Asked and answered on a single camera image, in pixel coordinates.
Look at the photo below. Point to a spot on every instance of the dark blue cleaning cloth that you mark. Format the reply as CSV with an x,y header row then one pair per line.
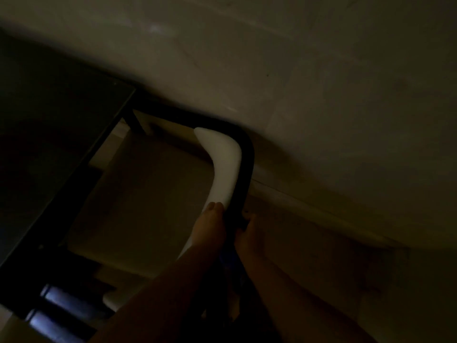
x,y
230,246

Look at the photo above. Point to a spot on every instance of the person's left hand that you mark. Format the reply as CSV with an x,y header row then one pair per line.
x,y
210,228

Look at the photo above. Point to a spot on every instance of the person's right forearm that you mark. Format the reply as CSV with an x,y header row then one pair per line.
x,y
300,307

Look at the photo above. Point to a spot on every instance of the white chair with black frame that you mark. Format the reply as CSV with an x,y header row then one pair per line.
x,y
223,160

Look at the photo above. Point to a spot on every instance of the dark glossy table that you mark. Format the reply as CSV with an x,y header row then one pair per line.
x,y
53,139

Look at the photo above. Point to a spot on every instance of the person's left forearm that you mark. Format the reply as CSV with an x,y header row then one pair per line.
x,y
164,303

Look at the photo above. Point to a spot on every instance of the person's right hand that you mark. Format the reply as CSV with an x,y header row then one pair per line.
x,y
251,239

